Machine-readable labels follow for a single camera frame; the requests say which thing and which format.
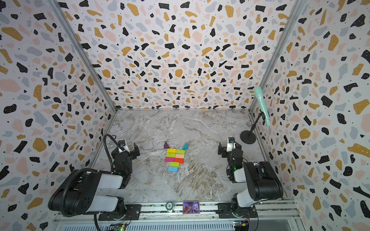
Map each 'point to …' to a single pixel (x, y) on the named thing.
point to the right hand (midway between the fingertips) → (231, 142)
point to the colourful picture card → (191, 207)
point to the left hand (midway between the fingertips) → (129, 145)
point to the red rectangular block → (180, 160)
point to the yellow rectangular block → (171, 150)
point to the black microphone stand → (249, 137)
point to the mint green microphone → (258, 92)
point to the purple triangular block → (166, 146)
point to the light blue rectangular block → (171, 169)
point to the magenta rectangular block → (169, 159)
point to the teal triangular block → (185, 147)
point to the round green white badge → (169, 205)
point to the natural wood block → (180, 156)
